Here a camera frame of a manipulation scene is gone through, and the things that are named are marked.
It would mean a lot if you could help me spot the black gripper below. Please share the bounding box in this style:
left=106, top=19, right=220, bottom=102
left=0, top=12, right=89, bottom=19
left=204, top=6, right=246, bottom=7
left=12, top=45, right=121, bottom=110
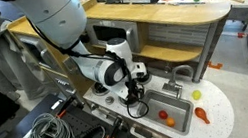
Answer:
left=124, top=76, right=148, bottom=106

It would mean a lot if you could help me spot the silver stove knob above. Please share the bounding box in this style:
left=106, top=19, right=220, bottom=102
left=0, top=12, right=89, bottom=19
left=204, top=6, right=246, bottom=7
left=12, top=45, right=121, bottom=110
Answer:
left=103, top=95, right=115, bottom=106

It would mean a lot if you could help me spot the red toy tomato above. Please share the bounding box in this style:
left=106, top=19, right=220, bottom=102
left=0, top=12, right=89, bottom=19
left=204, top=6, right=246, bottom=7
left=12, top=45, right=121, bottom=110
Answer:
left=157, top=108, right=170, bottom=121

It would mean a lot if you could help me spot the silver toy faucet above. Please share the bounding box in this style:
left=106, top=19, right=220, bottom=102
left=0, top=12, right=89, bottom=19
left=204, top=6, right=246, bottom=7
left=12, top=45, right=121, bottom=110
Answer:
left=159, top=63, right=199, bottom=102

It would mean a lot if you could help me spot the orange toy fruit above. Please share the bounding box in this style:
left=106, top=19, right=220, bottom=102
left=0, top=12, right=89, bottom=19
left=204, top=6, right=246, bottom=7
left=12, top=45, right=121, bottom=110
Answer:
left=165, top=116, right=177, bottom=129

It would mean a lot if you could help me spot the metal toy sink basin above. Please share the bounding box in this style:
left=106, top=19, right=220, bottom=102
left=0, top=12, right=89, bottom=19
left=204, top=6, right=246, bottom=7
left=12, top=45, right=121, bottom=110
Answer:
left=133, top=82, right=200, bottom=138

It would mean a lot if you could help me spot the yellow toy lemon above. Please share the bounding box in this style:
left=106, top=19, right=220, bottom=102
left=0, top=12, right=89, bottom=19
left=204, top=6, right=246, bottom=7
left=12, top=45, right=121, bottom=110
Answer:
left=191, top=89, right=203, bottom=102

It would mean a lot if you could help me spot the orange toy drumstick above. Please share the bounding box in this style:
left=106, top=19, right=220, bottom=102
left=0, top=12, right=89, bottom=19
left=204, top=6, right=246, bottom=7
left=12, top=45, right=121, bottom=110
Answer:
left=193, top=105, right=211, bottom=127

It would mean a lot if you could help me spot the grey toy microwave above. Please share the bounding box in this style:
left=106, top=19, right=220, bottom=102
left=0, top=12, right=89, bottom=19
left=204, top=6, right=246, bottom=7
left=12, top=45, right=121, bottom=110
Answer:
left=84, top=10, right=142, bottom=60

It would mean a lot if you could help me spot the orange floor marker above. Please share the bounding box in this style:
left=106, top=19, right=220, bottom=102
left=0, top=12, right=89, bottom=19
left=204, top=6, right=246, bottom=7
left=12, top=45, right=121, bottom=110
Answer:
left=207, top=59, right=224, bottom=72

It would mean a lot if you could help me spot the wooden toy kitchen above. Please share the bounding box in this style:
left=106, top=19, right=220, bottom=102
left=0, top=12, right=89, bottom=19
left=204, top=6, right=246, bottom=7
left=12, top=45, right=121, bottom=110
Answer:
left=4, top=0, right=248, bottom=138

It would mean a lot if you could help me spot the thin black cable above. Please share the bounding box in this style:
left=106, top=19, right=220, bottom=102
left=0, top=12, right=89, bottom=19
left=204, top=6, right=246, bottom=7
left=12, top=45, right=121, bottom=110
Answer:
left=78, top=124, right=108, bottom=138

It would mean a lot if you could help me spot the grey coiled cable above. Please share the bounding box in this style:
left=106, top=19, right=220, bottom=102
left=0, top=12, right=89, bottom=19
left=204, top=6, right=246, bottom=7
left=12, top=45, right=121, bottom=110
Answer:
left=24, top=108, right=76, bottom=138

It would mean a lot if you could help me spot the silver cabinet door handle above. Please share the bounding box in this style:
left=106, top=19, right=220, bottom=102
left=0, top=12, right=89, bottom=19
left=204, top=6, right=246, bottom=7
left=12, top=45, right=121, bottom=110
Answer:
left=38, top=47, right=55, bottom=72

